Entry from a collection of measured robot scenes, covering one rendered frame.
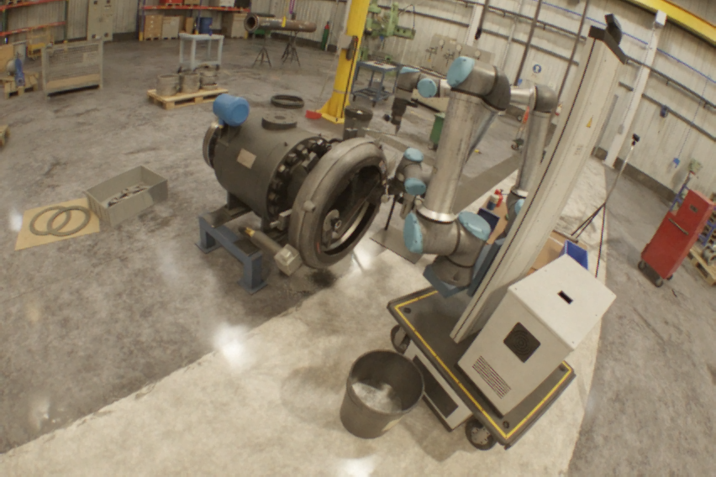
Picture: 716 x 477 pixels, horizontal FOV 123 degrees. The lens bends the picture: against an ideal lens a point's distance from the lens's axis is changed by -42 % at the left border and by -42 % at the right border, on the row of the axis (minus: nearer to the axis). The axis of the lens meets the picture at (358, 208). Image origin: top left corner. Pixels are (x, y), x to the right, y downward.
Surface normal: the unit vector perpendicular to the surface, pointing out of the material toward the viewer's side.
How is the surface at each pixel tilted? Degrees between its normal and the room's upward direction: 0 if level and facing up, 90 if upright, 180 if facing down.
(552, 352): 90
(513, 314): 90
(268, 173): 65
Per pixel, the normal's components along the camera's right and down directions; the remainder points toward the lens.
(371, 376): 0.08, 0.49
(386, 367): -0.22, 0.42
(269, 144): -0.17, -0.47
